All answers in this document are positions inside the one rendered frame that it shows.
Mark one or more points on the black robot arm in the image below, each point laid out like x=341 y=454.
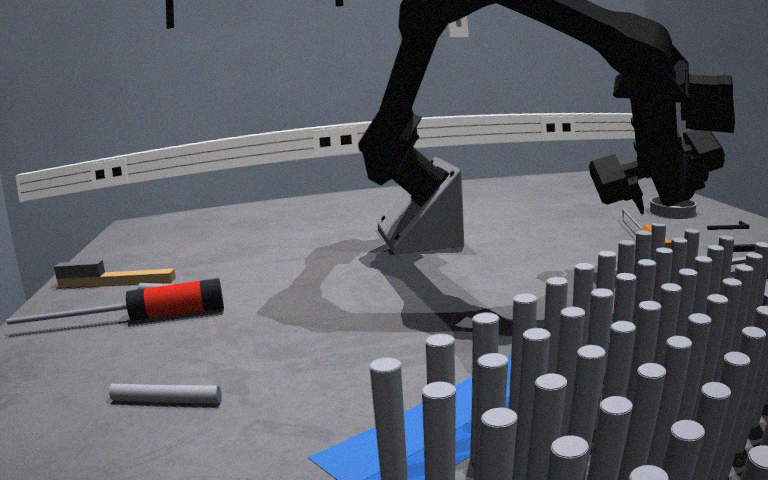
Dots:
x=640 y=49

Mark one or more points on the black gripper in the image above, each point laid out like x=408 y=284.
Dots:
x=609 y=176

